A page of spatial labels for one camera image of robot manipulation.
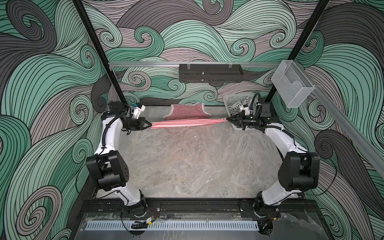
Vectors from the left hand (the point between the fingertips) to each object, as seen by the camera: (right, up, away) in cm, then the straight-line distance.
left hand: (149, 123), depth 82 cm
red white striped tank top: (+23, +5, +32) cm, 40 cm away
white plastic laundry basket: (+55, +17, +36) cm, 68 cm away
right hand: (+44, +3, 0) cm, 44 cm away
